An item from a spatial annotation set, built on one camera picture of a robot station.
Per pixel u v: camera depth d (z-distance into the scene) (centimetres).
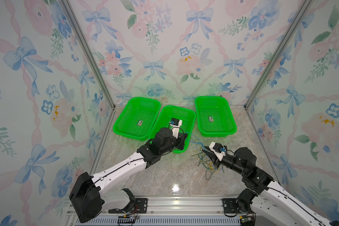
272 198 49
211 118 111
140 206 74
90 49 87
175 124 64
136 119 110
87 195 39
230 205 73
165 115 109
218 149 56
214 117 113
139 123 109
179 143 65
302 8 70
